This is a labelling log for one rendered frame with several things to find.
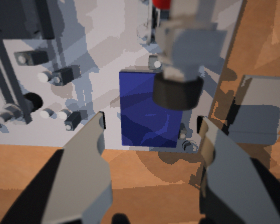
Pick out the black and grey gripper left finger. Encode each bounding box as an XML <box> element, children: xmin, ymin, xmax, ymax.
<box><xmin>0</xmin><ymin>111</ymin><xmax>113</xmax><ymax>224</ymax></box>

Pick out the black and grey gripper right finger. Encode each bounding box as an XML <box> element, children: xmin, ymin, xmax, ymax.
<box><xmin>197</xmin><ymin>115</ymin><xmax>280</xmax><ymax>224</ymax></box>

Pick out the toggle clamp with red handle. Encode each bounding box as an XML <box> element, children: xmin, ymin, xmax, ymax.
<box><xmin>0</xmin><ymin>0</ymin><xmax>55</xmax><ymax>125</ymax></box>

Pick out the dark blue plate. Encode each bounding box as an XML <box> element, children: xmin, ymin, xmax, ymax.
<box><xmin>119</xmin><ymin>69</ymin><xmax>183</xmax><ymax>148</ymax></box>

